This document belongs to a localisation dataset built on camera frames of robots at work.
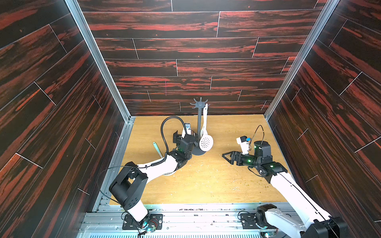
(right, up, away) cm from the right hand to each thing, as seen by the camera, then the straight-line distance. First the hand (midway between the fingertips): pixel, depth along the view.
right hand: (229, 154), depth 80 cm
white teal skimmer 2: (-12, +5, +9) cm, 16 cm away
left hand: (-23, +12, +6) cm, 27 cm away
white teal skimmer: (-36, -13, +7) cm, 39 cm away
